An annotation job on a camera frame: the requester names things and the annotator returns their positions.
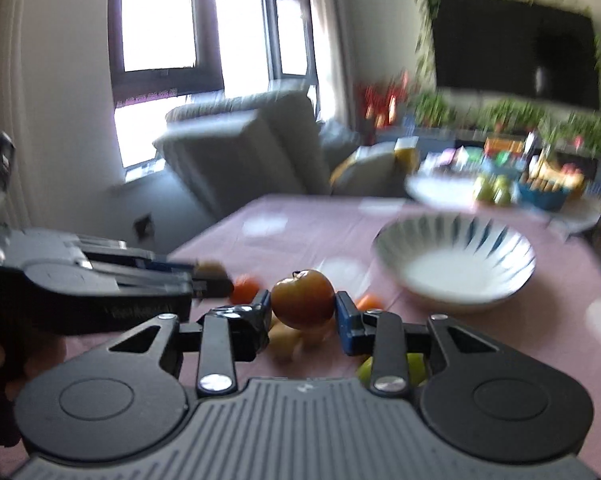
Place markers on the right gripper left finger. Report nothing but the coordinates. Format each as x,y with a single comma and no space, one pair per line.
226,335

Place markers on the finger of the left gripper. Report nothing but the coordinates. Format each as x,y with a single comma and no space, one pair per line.
170,262
212,289

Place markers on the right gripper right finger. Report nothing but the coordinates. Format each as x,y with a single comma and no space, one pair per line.
385,337

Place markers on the brown kiwi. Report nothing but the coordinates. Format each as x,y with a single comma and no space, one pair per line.
209,270
283,341

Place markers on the orange tangerine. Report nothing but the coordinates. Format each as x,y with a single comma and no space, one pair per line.
245,289

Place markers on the small tangerine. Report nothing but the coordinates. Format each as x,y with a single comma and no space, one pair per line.
370,302

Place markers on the green fruit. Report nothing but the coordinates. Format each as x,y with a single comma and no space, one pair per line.
364,372
417,368

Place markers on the red tomato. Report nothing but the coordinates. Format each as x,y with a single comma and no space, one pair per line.
304,301

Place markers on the brown kiwi front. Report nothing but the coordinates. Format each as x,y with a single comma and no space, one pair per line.
283,341

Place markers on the striped white serving bowl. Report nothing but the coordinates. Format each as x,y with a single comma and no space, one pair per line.
461,263

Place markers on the grey sofa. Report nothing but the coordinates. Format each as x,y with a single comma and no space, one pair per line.
228,152

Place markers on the green apples on tray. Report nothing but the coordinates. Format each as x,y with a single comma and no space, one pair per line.
493,190

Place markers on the yellow tin can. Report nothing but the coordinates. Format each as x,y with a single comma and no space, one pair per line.
407,153

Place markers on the pink dotted tablecloth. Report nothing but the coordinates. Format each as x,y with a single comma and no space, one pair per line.
307,418

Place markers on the blue bowl of nuts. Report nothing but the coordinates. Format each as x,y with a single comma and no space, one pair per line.
542,194

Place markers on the red flower decoration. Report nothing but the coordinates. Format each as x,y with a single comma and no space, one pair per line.
380,102

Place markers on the wall power socket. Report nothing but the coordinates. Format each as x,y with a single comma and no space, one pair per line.
144,228

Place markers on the black wall television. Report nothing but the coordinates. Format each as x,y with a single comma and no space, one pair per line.
513,47

